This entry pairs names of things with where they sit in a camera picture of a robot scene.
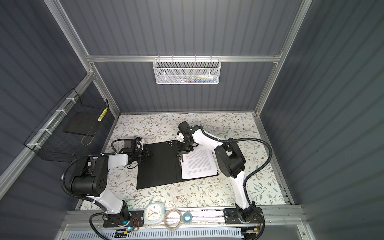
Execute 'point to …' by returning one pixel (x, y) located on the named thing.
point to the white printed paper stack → (200, 162)
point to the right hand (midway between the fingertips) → (179, 154)
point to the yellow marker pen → (102, 115)
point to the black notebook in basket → (83, 123)
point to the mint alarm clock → (154, 213)
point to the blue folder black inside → (164, 167)
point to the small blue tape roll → (185, 214)
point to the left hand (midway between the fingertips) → (151, 152)
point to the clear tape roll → (165, 221)
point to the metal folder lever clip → (179, 156)
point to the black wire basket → (49, 141)
